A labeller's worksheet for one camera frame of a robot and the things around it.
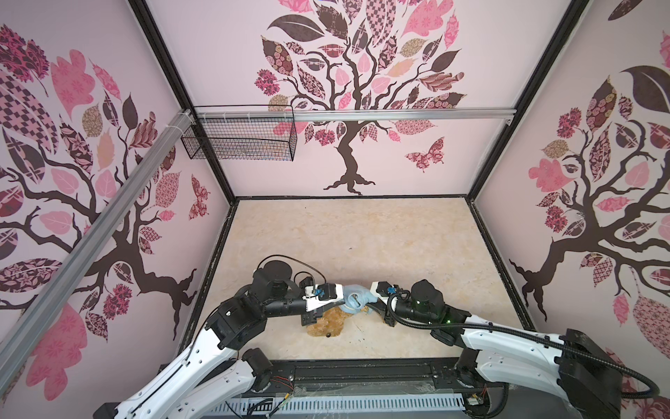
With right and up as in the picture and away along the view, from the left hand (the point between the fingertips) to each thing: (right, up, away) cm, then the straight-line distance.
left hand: (340, 300), depth 63 cm
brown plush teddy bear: (-3, -9, +7) cm, 12 cm away
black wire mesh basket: (-37, +53, +32) cm, 72 cm away
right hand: (+7, -2, +12) cm, 14 cm away
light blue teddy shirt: (+4, -1, +5) cm, 6 cm away
